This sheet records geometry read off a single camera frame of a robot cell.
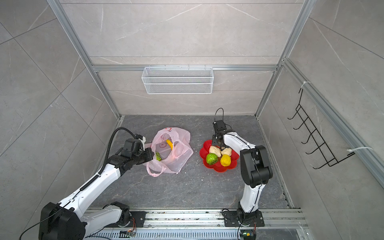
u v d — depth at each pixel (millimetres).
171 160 924
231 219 730
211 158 880
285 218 747
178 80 1009
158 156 904
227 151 912
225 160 884
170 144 1005
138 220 735
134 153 636
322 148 638
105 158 551
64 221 380
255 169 496
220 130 758
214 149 929
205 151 973
